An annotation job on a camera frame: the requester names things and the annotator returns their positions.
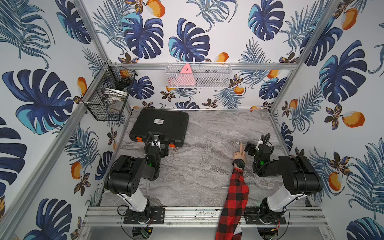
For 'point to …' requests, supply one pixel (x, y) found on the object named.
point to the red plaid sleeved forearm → (234, 206)
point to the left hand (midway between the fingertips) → (156, 141)
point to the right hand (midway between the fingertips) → (257, 143)
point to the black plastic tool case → (173, 123)
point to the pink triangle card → (186, 77)
